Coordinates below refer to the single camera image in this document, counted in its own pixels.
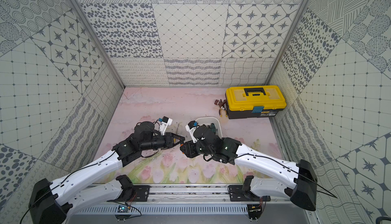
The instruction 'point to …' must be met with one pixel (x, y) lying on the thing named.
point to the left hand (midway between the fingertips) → (184, 136)
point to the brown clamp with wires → (221, 104)
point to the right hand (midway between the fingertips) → (185, 147)
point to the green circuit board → (122, 208)
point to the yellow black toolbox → (254, 101)
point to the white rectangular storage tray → (207, 121)
